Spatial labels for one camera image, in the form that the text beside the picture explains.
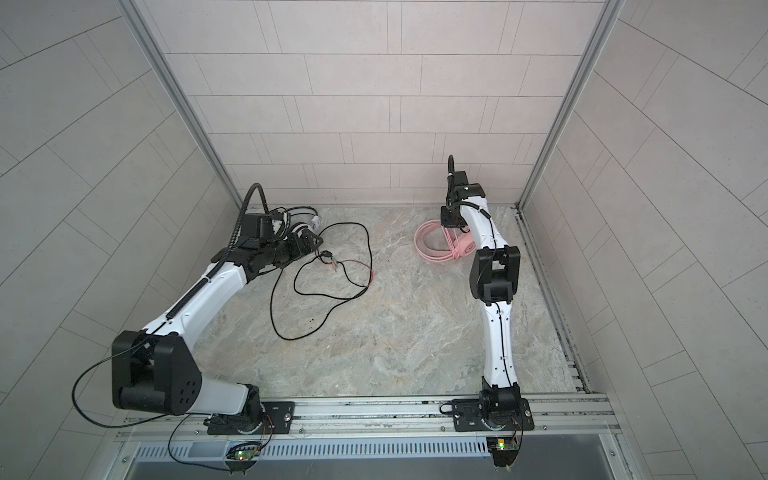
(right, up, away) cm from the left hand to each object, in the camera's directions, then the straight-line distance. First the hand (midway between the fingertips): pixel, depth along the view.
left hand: (319, 240), depth 83 cm
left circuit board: (-12, -47, -19) cm, 52 cm away
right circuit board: (+47, -48, -15) cm, 69 cm away
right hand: (+41, +6, +20) cm, 46 cm away
